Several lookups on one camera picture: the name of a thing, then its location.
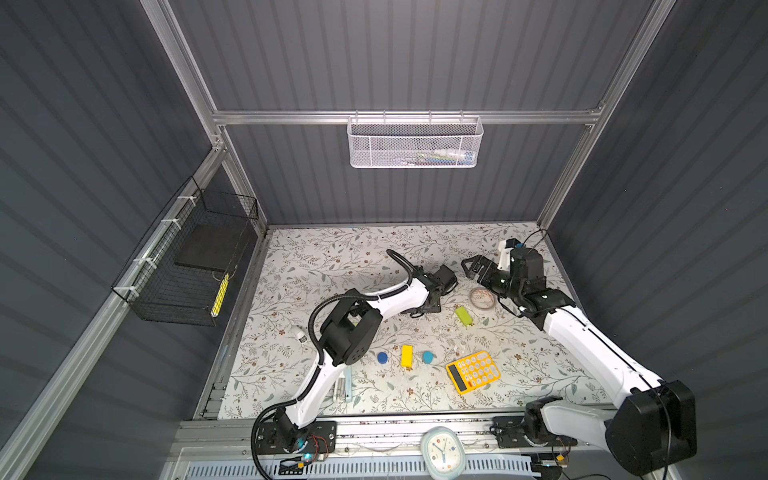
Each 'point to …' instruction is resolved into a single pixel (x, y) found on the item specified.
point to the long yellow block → (407, 356)
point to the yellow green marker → (220, 295)
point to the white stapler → (344, 387)
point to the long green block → (464, 316)
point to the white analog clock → (443, 453)
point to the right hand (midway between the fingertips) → (476, 269)
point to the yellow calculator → (473, 372)
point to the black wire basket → (176, 273)
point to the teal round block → (428, 357)
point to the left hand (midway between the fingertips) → (422, 305)
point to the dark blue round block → (382, 357)
